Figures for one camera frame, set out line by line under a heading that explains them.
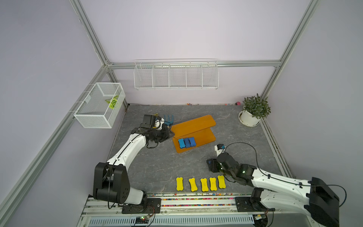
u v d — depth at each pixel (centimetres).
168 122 109
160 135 75
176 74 98
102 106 83
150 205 74
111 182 41
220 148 73
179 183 79
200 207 74
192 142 96
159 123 74
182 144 94
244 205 74
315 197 41
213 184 79
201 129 89
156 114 109
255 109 91
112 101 81
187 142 94
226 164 61
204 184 79
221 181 80
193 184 79
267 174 53
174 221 157
